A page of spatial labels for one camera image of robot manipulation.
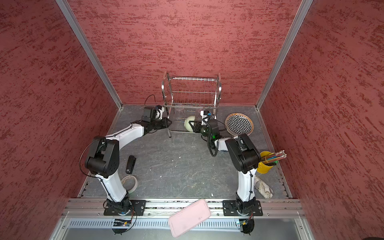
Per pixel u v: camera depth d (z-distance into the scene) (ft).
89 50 2.86
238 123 3.53
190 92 3.70
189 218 2.30
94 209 2.49
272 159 2.53
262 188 2.59
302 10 2.35
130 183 2.71
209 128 2.43
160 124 2.73
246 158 1.64
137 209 2.42
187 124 3.07
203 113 2.86
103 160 1.62
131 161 2.86
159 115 2.68
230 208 2.43
